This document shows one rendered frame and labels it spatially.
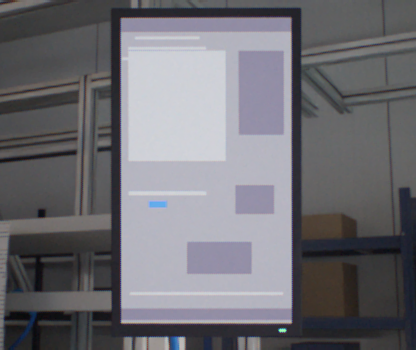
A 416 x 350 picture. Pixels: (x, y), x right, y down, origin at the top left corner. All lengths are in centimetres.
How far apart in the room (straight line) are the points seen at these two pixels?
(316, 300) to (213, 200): 323
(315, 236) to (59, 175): 238
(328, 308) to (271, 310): 316
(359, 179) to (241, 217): 371
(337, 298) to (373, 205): 77
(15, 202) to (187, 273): 504
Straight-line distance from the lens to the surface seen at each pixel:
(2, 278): 158
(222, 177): 111
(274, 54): 113
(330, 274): 429
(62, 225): 162
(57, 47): 622
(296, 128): 112
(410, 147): 477
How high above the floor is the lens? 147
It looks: 11 degrees up
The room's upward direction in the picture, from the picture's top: straight up
